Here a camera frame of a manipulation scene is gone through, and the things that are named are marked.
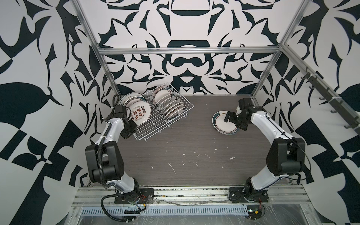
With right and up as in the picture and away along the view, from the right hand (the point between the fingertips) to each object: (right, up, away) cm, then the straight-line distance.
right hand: (230, 119), depth 91 cm
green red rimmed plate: (+2, -6, +9) cm, 11 cm away
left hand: (-62, -6, -1) cm, 63 cm away
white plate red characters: (-60, +5, +6) cm, 60 cm away
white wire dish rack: (-41, +9, +5) cm, 42 cm away
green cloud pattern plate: (-47, +19, +12) cm, 52 cm away
